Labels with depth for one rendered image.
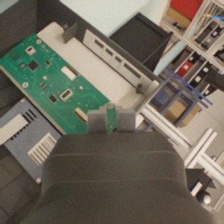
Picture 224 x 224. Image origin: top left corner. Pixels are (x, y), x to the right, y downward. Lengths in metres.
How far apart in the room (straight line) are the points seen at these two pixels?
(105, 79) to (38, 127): 0.09
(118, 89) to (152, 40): 0.32
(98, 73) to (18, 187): 0.15
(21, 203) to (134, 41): 0.42
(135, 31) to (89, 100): 0.35
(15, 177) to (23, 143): 0.04
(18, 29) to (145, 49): 0.31
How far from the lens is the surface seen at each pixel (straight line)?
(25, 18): 0.29
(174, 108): 4.26
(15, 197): 0.21
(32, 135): 0.19
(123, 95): 0.19
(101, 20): 0.42
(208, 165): 0.94
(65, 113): 0.18
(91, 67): 0.20
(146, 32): 0.51
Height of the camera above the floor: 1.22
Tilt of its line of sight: 10 degrees down
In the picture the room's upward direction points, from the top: 132 degrees clockwise
